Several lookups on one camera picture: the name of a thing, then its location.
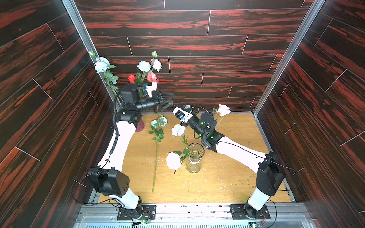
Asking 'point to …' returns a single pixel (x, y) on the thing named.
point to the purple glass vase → (140, 126)
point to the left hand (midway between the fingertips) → (173, 99)
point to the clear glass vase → (196, 151)
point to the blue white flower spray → (157, 126)
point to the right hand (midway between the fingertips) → (184, 103)
